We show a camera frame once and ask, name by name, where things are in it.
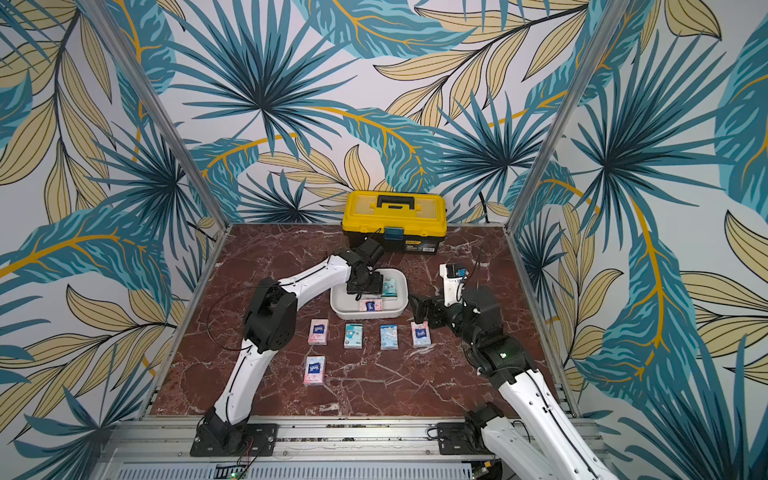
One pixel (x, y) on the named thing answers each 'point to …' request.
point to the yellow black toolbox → (405, 222)
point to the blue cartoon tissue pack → (389, 337)
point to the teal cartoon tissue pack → (353, 336)
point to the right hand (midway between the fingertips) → (426, 292)
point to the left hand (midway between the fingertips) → (371, 291)
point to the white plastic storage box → (347, 307)
